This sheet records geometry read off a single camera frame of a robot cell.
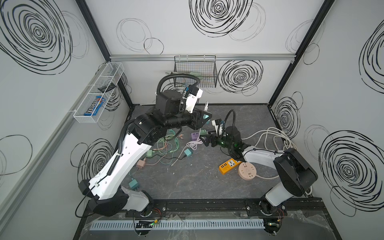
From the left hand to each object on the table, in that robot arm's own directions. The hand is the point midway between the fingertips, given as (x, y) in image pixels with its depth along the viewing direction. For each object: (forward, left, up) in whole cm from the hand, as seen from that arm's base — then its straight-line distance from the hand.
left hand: (209, 115), depth 57 cm
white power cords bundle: (+21, -46, -44) cm, 67 cm away
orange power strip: (-3, -14, -41) cm, 44 cm away
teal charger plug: (+3, +34, -41) cm, 54 cm away
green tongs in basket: (+43, +9, -10) cm, 45 cm away
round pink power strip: (-6, -24, -41) cm, 48 cm away
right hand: (+10, +1, -28) cm, 30 cm away
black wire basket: (+49, +1, -8) cm, 49 cm away
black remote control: (+25, +53, -8) cm, 59 cm away
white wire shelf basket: (+22, +57, -9) cm, 62 cm away
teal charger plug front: (-15, +38, -41) cm, 58 cm away
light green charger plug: (+17, +1, -37) cm, 40 cm away
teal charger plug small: (+4, +10, -41) cm, 42 cm away
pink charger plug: (-4, +37, -41) cm, 56 cm away
